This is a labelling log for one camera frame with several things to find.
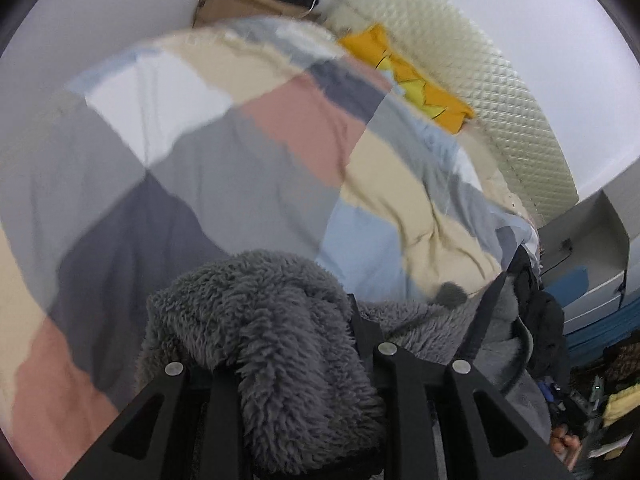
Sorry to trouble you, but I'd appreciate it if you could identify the patchwork quilt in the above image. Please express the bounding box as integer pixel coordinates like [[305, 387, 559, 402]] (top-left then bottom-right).
[[0, 15, 541, 480]]

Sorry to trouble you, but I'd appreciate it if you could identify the blue fabric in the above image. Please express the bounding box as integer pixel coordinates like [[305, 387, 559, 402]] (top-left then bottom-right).
[[565, 295, 640, 356]]

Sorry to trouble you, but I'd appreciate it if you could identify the white bedside cabinet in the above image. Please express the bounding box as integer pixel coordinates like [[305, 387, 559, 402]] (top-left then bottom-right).
[[537, 190, 640, 341]]

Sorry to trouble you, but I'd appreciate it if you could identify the yellow pillow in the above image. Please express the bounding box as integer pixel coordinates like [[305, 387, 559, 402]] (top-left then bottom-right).
[[339, 24, 476, 135]]

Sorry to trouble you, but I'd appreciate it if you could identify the cream quilted headboard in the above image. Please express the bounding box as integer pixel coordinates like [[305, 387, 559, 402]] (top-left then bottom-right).
[[325, 0, 581, 226]]

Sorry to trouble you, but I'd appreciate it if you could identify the person's right hand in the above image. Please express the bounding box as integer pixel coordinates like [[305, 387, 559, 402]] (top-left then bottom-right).
[[549, 425, 584, 462]]

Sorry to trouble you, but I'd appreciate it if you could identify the brown patterned cloth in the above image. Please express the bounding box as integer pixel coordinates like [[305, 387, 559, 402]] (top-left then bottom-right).
[[602, 340, 640, 392]]

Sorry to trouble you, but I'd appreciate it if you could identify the pale yellow cloth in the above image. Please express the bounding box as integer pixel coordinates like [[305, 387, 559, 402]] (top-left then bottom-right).
[[602, 390, 640, 429]]

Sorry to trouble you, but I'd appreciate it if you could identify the brown cardboard box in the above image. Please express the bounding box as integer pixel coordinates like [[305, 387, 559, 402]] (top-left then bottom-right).
[[192, 0, 321, 28]]

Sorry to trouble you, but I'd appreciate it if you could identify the black jacket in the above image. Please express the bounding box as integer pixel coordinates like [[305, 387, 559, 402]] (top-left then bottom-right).
[[507, 245, 568, 381]]

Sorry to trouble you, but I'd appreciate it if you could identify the grey fleece zip jacket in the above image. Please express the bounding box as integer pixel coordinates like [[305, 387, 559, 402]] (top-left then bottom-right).
[[135, 247, 553, 478]]

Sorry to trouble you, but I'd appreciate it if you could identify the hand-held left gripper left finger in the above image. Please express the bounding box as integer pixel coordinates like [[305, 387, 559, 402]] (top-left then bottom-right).
[[62, 360, 256, 480]]

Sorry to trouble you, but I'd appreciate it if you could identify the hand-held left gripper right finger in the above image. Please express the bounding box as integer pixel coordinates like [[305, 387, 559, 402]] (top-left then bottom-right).
[[345, 292, 576, 480]]

